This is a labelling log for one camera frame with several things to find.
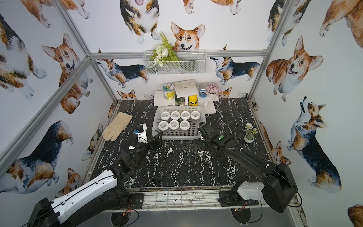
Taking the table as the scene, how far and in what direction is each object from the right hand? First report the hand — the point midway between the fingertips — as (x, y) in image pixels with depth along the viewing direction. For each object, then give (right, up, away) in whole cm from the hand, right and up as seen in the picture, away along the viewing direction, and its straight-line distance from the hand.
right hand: (202, 139), depth 82 cm
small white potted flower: (+32, -1, +11) cm, 34 cm away
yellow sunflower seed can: (-21, +29, +14) cm, 39 cm away
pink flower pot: (+7, +31, +11) cm, 33 cm away
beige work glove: (-60, +9, +25) cm, 66 cm away
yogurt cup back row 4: (-11, +7, +15) cm, 20 cm away
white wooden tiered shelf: (-11, +32, +16) cm, 37 cm away
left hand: (-26, +7, -6) cm, 27 cm away
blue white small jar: (+1, +31, +16) cm, 35 cm away
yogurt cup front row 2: (-3, +14, +21) cm, 25 cm away
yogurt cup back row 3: (-18, +7, +15) cm, 25 cm away
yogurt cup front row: (-18, +14, +21) cm, 31 cm away
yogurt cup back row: (-25, +13, +20) cm, 35 cm away
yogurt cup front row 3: (-25, +7, +15) cm, 30 cm away
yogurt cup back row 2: (-11, +14, +21) cm, 27 cm away
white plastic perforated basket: (-6, 0, +19) cm, 20 cm away
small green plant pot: (-15, +24, +28) cm, 40 cm away
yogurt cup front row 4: (-1, -10, +6) cm, 11 cm away
